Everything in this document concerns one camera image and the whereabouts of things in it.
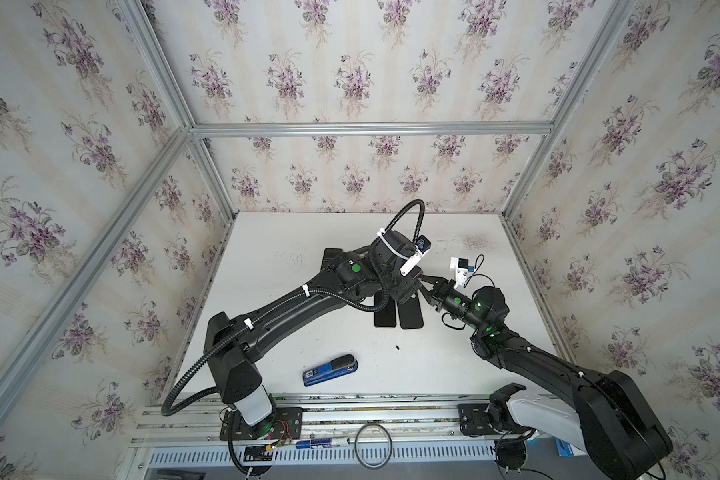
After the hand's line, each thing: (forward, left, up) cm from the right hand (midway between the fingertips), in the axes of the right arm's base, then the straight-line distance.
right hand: (409, 281), depth 74 cm
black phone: (+4, +5, -22) cm, 23 cm away
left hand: (+3, +1, +2) cm, 4 cm away
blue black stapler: (-14, +19, -20) cm, 30 cm away
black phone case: (+2, -3, -23) cm, 24 cm away
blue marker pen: (-31, +24, -21) cm, 44 cm away
